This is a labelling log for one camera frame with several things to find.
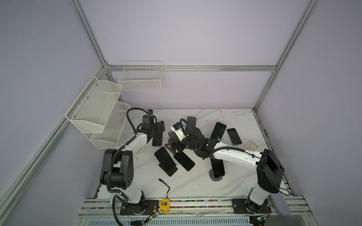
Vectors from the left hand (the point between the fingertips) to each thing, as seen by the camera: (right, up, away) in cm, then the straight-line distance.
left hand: (156, 125), depth 95 cm
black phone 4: (+42, -3, -4) cm, 42 cm away
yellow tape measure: (+9, -41, -22) cm, 47 cm away
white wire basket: (-10, +35, +1) cm, 36 cm away
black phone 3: (-1, -10, +5) cm, 11 cm away
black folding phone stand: (+12, -28, -11) cm, 32 cm away
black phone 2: (+19, -23, -3) cm, 30 cm away
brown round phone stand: (+24, +3, +3) cm, 25 cm away
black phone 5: (+39, -24, -15) cm, 48 cm away
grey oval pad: (+70, -41, -22) cm, 84 cm away
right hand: (+10, -10, -19) cm, 23 cm away
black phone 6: (+9, -19, -15) cm, 26 cm away
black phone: (+57, -8, +10) cm, 58 cm away
